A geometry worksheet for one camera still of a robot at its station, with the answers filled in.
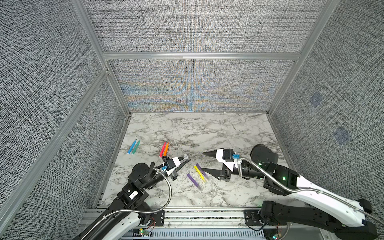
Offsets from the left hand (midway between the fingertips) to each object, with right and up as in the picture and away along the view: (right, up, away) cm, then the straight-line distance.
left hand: (188, 153), depth 62 cm
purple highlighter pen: (+3, -20, +24) cm, 31 cm away
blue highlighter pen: (-39, -2, +38) cm, 55 cm away
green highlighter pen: (-36, -3, +38) cm, 52 cm away
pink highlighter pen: (-17, -4, +36) cm, 41 cm away
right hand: (+6, 0, -9) cm, 11 cm away
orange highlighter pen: (-15, -4, +36) cm, 39 cm away
